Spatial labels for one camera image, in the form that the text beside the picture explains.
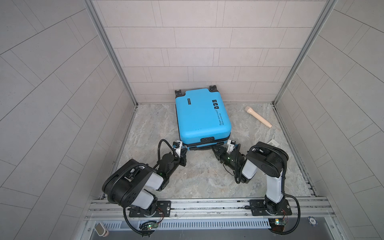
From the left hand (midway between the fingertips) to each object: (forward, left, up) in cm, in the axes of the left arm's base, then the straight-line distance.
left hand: (189, 147), depth 87 cm
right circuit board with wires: (-36, -42, -5) cm, 56 cm away
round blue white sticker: (-35, -58, -4) cm, 68 cm away
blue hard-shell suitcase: (+13, -8, +10) cm, 18 cm away
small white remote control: (+5, -53, -4) cm, 53 cm away
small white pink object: (-39, +36, -1) cm, 53 cm away
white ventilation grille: (-36, -18, -5) cm, 40 cm away
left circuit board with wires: (-37, +16, -2) cm, 40 cm away
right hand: (0, -12, -1) cm, 12 cm away
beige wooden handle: (+26, -48, -4) cm, 55 cm away
